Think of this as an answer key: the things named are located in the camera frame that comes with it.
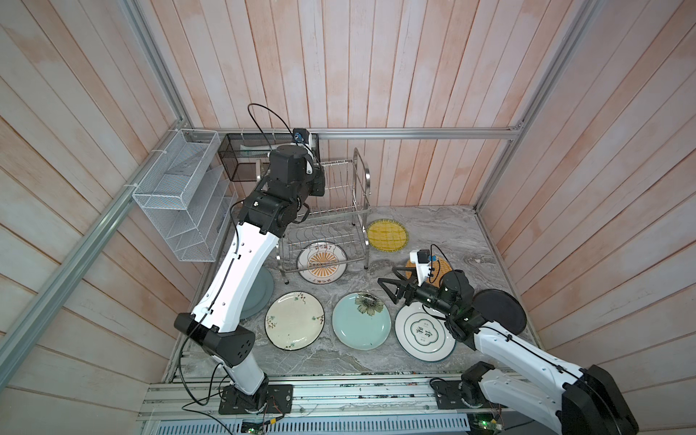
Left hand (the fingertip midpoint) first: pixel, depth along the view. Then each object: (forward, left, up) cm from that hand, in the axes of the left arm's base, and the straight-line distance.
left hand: (314, 171), depth 68 cm
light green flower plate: (-23, -14, -43) cm, 50 cm away
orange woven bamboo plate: (-19, -32, -16) cm, 41 cm away
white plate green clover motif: (-26, -33, -44) cm, 61 cm away
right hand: (-16, -20, -24) cm, 35 cm away
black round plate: (-17, -63, -44) cm, 79 cm away
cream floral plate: (-22, +9, -44) cm, 50 cm away
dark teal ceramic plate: (-13, +22, -44) cm, 51 cm away
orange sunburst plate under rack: (0, 0, -43) cm, 43 cm away
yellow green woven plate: (+14, -26, -43) cm, 52 cm away
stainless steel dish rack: (+17, -4, -42) cm, 45 cm away
